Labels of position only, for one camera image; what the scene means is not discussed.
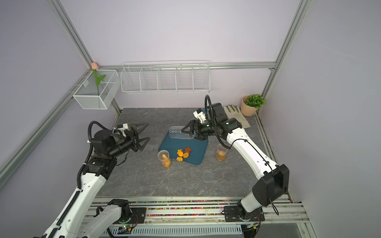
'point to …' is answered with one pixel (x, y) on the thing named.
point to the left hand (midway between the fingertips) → (150, 131)
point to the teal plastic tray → (173, 144)
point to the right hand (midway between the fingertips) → (184, 133)
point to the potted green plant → (250, 103)
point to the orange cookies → (182, 154)
